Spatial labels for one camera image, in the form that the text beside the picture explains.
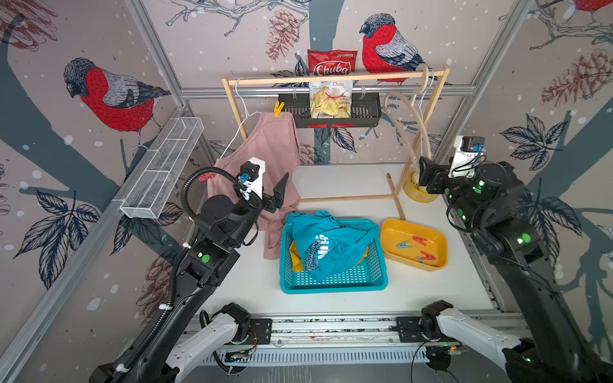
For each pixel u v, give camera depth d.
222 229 0.42
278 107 0.77
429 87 0.64
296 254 0.84
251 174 0.45
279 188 0.52
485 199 0.40
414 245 0.92
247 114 0.67
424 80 0.79
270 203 0.51
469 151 0.46
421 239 0.94
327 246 0.75
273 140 0.81
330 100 0.86
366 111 0.95
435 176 0.50
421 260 0.88
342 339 0.73
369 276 0.84
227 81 0.60
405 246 0.92
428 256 0.89
